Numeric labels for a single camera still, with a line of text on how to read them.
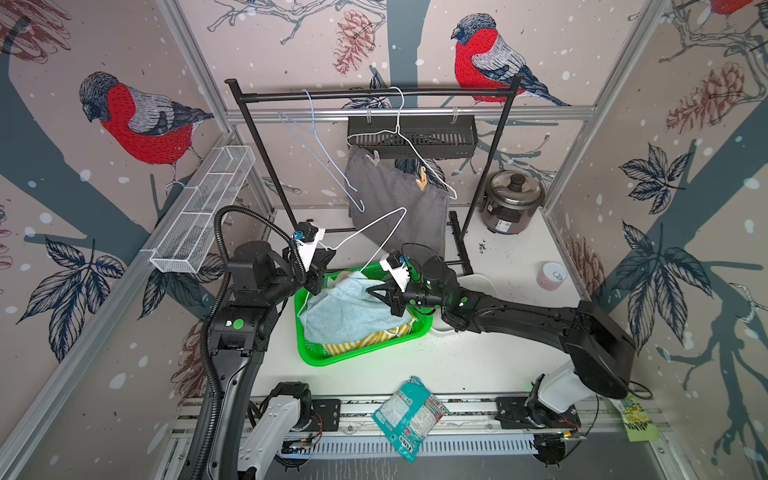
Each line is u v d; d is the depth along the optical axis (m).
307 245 0.53
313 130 1.01
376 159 0.80
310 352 0.80
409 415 0.71
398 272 0.66
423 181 0.74
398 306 0.66
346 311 0.78
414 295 0.67
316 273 0.55
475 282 0.95
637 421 0.72
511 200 0.99
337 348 0.80
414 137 1.07
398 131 0.70
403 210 0.72
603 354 0.44
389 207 0.79
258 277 0.46
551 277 0.94
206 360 0.41
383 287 0.70
